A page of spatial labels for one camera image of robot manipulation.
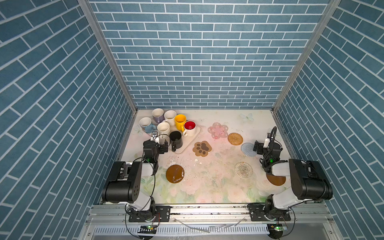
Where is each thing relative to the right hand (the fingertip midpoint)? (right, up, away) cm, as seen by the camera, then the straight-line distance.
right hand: (265, 142), depth 94 cm
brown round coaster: (-57, -17, -8) cm, 60 cm away
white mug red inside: (-49, +8, +10) cm, 51 cm away
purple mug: (-74, +19, +19) cm, 79 cm away
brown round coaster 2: (+2, -21, -8) cm, 23 cm away
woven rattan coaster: (-17, +1, +9) cm, 20 cm away
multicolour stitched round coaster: (-16, -16, -6) cm, 23 cm away
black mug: (-58, +1, +3) cm, 58 cm away
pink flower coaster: (-29, +7, +14) cm, 33 cm away
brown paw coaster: (-41, -5, +4) cm, 41 cm away
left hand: (-67, +2, -1) cm, 67 cm away
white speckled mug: (-64, +17, +13) cm, 68 cm away
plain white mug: (-67, +9, +8) cm, 68 cm away
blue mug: (-79, +11, +5) cm, 80 cm away
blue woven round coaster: (-11, -5, +4) cm, 13 cm away
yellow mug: (-57, +14, +12) cm, 60 cm away
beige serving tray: (-51, 0, +7) cm, 52 cm away
